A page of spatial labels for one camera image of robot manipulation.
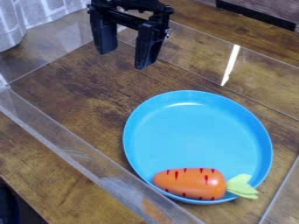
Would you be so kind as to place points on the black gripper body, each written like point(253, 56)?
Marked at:
point(108, 13)

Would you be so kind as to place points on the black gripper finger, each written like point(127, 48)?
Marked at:
point(148, 44)
point(104, 32)

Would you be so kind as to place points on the blue round plastic tray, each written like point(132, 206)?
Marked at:
point(192, 129)

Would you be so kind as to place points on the orange toy carrot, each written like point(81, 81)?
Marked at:
point(203, 184)

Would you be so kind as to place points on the white grid curtain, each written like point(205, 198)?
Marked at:
point(24, 14)

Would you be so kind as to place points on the clear acrylic enclosure wall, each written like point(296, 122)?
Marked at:
point(66, 98)

